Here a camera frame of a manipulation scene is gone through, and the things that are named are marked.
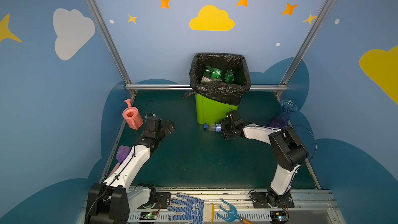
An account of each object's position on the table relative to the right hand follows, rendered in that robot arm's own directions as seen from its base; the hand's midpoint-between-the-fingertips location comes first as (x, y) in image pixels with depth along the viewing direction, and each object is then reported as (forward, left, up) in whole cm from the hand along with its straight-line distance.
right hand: (218, 125), depth 97 cm
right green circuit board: (-46, -28, -6) cm, 54 cm away
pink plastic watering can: (-1, +53, +7) cm, 54 cm away
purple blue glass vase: (+4, -38, +16) cm, 41 cm away
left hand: (-8, +28, +9) cm, 31 cm away
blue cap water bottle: (-1, +1, -1) cm, 2 cm away
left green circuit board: (-49, +33, -4) cm, 59 cm away
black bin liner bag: (-1, +3, +31) cm, 31 cm away
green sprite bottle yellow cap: (+22, +5, +24) cm, 33 cm away
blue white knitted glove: (-46, +11, -4) cm, 47 cm away
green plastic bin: (+2, +5, +11) cm, 12 cm away
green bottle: (+19, -5, +24) cm, 31 cm away
